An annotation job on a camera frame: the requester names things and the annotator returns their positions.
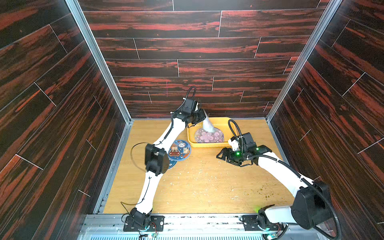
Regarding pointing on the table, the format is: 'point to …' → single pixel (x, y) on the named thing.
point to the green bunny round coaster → (207, 124)
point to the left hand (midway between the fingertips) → (208, 115)
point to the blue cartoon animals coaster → (171, 163)
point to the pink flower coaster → (203, 136)
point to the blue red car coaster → (180, 150)
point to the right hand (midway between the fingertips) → (224, 157)
